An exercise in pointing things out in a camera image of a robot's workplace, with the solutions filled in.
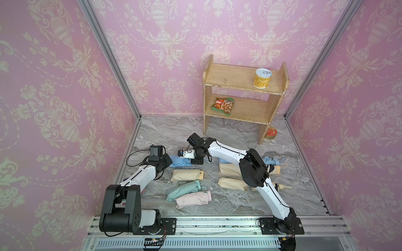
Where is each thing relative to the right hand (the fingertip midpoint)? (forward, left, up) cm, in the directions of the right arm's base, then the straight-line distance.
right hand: (194, 157), depth 97 cm
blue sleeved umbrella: (-4, +10, +3) cm, 11 cm away
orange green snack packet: (+24, -20, +21) cm, 37 cm away
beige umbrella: (-22, -44, +2) cm, 50 cm away
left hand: (-3, +15, +3) cm, 16 cm away
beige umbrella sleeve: (-19, -20, +3) cm, 28 cm away
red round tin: (+14, -52, +1) cm, 54 cm away
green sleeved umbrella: (-22, +9, +3) cm, 24 cm away
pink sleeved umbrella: (-25, -4, +2) cm, 26 cm away
